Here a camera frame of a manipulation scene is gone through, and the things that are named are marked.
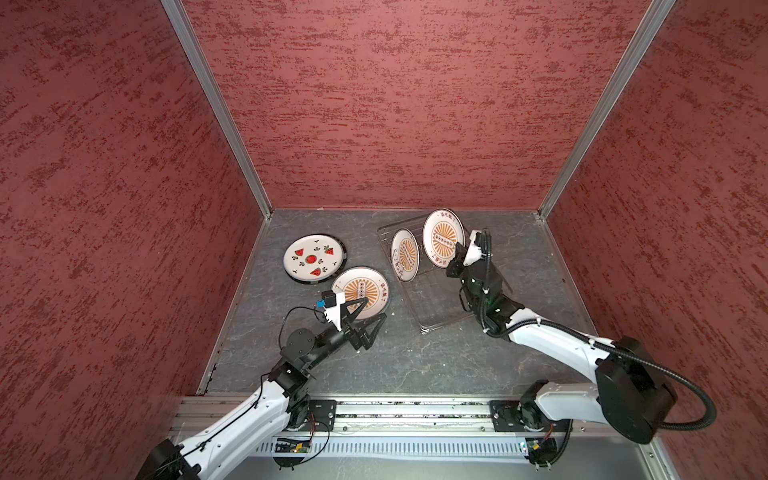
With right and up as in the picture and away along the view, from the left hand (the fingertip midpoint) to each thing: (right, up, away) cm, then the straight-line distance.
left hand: (378, 313), depth 73 cm
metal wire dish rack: (+18, -1, +23) cm, 29 cm away
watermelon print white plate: (-25, +12, +30) cm, 40 cm away
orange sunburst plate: (-6, +4, +24) cm, 25 cm away
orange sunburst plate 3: (+8, +13, +24) cm, 28 cm away
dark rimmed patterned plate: (-16, +17, +36) cm, 43 cm away
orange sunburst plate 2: (+18, +21, +12) cm, 30 cm away
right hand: (+21, +16, +9) cm, 28 cm away
